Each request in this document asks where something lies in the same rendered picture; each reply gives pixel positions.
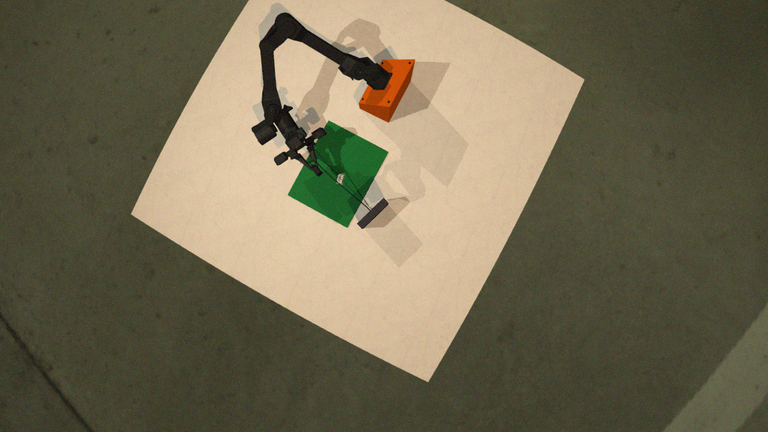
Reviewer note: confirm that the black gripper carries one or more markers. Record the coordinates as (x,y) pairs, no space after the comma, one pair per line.
(309,142)

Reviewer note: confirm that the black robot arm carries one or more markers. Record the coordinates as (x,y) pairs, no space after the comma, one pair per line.
(286,26)

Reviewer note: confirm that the green circuit board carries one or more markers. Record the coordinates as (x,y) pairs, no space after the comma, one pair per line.
(352,161)

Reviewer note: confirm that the black square cooling fan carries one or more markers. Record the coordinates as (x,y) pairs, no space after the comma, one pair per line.
(372,214)

